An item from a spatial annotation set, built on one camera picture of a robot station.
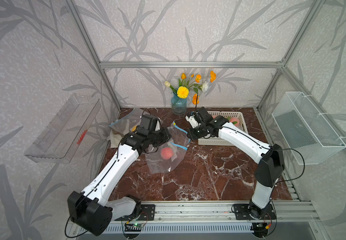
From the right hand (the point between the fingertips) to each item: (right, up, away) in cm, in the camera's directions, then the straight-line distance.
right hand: (187, 134), depth 83 cm
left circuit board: (-27, -45, -11) cm, 53 cm away
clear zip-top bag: (-5, -4, -10) cm, 11 cm away
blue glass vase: (-6, +18, +26) cm, 33 cm away
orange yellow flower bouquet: (-3, +27, +9) cm, 28 cm away
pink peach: (-12, -11, +2) cm, 17 cm away
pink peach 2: (+34, +8, +22) cm, 42 cm away
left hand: (-8, 0, -9) cm, 12 cm away
